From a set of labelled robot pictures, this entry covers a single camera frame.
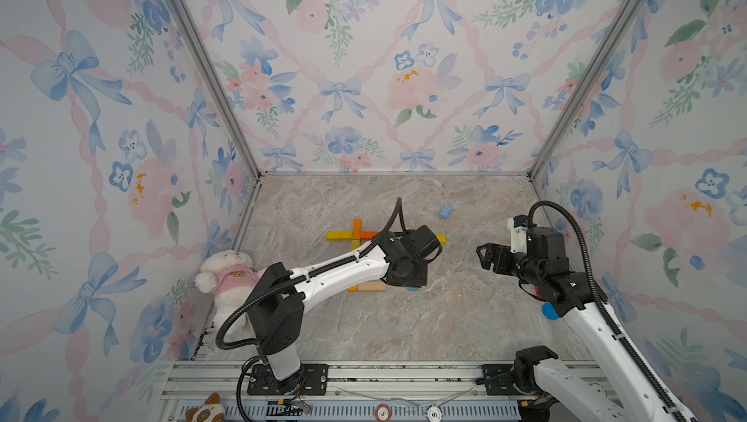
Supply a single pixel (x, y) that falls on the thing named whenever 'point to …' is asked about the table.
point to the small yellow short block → (442, 238)
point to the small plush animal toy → (212, 410)
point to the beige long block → (372, 286)
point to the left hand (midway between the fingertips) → (420, 279)
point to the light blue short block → (444, 213)
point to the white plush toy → (231, 277)
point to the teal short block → (412, 289)
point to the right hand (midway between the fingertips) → (494, 249)
